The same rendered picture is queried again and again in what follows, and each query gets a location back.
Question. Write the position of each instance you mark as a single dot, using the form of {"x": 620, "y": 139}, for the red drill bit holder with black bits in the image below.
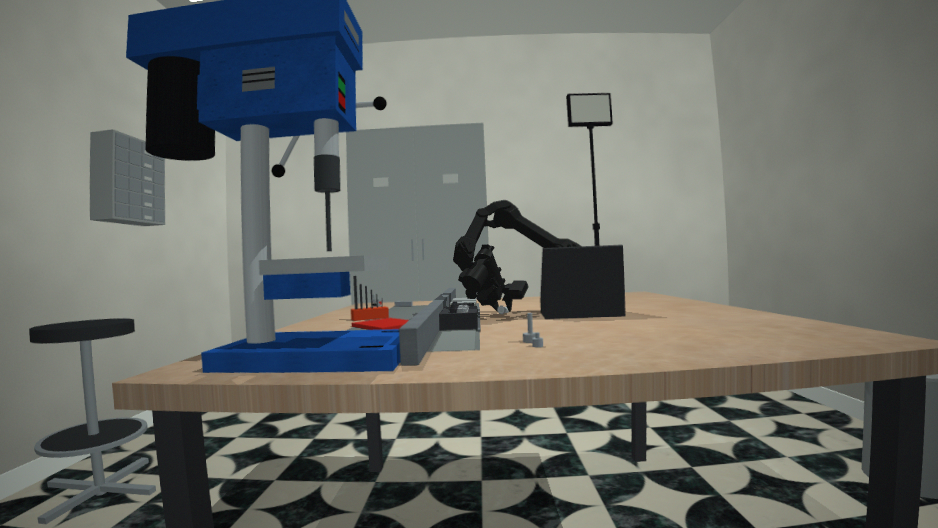
{"x": 367, "y": 313}

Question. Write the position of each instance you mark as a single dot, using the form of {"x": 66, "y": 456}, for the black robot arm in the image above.
{"x": 474, "y": 274}

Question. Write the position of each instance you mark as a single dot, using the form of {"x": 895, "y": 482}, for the blue drill press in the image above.
{"x": 268, "y": 69}

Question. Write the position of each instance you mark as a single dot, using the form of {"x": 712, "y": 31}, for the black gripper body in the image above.
{"x": 515, "y": 290}

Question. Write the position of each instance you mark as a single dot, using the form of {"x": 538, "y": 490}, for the red flat square plate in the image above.
{"x": 387, "y": 323}

